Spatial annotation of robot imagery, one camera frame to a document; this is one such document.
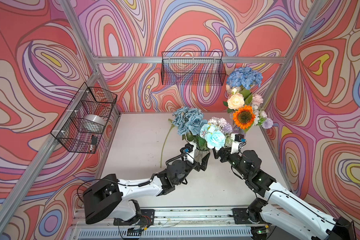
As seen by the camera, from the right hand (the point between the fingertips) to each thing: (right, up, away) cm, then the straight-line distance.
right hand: (217, 146), depth 75 cm
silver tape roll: (-61, +12, -5) cm, 62 cm away
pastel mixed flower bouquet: (+23, +14, +2) cm, 28 cm away
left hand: (-8, -1, -3) cm, 8 cm away
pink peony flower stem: (+24, +25, +8) cm, 36 cm away
